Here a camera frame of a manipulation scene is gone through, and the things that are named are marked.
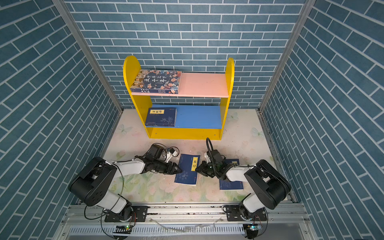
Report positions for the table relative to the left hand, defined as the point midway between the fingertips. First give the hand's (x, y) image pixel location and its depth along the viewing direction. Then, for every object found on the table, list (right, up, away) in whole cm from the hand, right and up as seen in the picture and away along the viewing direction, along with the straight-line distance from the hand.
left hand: (179, 171), depth 85 cm
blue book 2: (+5, +3, +6) cm, 8 cm away
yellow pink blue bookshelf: (+14, +46, +34) cm, 58 cm away
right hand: (+8, +1, +2) cm, 9 cm away
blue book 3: (+31, -6, -4) cm, 32 cm away
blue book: (-12, +32, +9) cm, 35 cm away
